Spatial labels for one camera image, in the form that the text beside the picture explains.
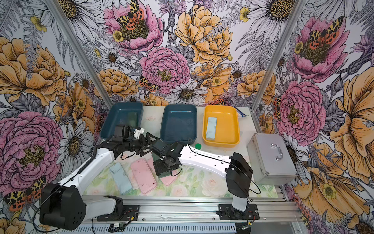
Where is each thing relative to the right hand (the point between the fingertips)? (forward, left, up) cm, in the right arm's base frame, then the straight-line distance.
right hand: (164, 172), depth 75 cm
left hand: (+12, +5, +4) cm, 14 cm away
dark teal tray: (+53, +38, -10) cm, 66 cm away
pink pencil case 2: (0, 0, -10) cm, 10 cm away
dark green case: (+46, +30, -9) cm, 56 cm away
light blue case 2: (+39, -30, -10) cm, 50 cm away
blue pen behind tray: (+52, -54, -12) cm, 76 cm away
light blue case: (+3, +27, -12) cm, 30 cm away
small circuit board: (-20, +23, -11) cm, 32 cm away
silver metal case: (+5, -55, +1) cm, 55 cm away
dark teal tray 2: (+40, -5, -10) cm, 42 cm away
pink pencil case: (+4, +14, -13) cm, 20 cm away
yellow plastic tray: (+37, -36, -10) cm, 52 cm away
